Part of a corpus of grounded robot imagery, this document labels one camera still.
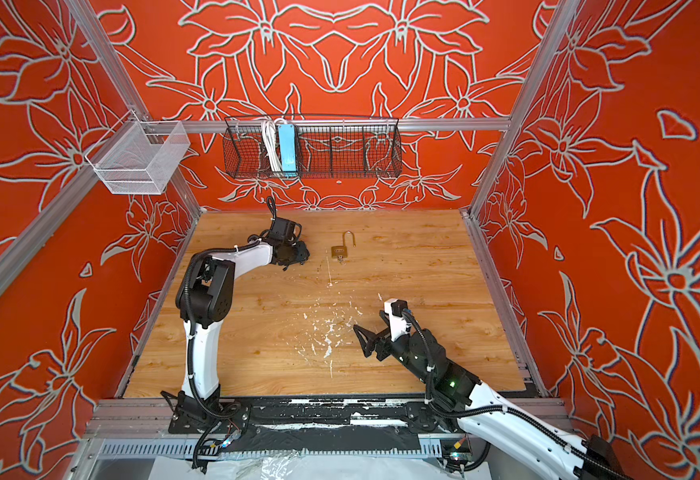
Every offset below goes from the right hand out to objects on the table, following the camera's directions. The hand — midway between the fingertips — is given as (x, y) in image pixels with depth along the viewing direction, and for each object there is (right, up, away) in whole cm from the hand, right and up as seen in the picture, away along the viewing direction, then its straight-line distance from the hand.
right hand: (364, 321), depth 74 cm
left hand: (-20, +17, +30) cm, 40 cm away
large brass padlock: (-6, +17, +32) cm, 37 cm away
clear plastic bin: (-70, +47, +18) cm, 86 cm away
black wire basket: (-11, +52, +23) cm, 58 cm away
